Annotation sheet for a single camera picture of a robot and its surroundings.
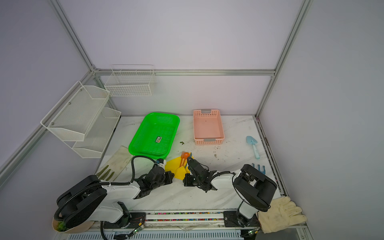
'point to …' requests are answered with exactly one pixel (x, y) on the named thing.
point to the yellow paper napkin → (173, 165)
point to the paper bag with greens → (60, 226)
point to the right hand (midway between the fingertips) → (181, 181)
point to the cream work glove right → (282, 213)
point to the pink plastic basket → (208, 127)
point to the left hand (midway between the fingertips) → (174, 175)
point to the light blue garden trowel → (250, 140)
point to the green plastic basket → (155, 136)
